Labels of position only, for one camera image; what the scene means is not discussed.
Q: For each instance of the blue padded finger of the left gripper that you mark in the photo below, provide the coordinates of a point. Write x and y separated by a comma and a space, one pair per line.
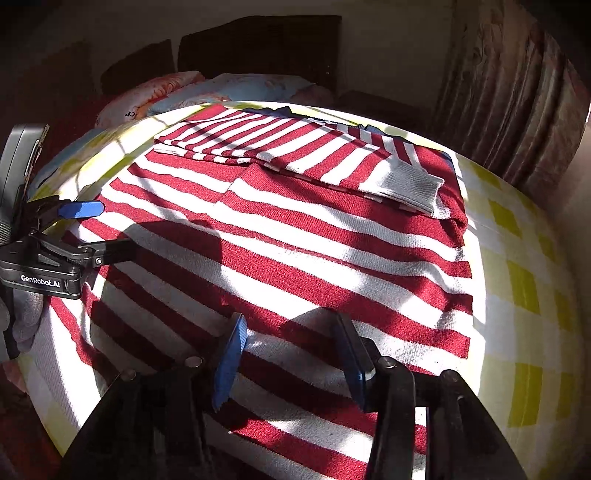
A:
80, 209

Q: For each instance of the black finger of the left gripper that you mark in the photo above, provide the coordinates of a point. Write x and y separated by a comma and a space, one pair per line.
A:
98, 254

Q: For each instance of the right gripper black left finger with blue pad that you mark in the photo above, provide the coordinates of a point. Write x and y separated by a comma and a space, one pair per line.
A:
151, 426

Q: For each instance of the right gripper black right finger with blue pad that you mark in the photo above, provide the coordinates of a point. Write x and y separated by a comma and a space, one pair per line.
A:
463, 440

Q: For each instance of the red white striped sweater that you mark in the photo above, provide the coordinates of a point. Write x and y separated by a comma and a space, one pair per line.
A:
283, 220

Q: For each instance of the grey gloved hand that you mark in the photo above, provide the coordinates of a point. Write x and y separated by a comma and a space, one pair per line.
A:
21, 313

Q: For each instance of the grey device on gripper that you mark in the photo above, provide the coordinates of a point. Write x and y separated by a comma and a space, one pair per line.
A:
22, 148

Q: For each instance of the yellow white checked bedsheet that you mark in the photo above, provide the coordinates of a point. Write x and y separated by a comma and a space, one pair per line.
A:
526, 355

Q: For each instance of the pink floral pillow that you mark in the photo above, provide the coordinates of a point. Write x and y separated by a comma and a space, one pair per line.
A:
133, 104

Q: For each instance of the light blue pillow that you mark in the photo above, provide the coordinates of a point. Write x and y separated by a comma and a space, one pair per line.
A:
232, 87

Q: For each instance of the patterned brown curtain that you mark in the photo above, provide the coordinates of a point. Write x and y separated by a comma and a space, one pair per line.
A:
510, 99

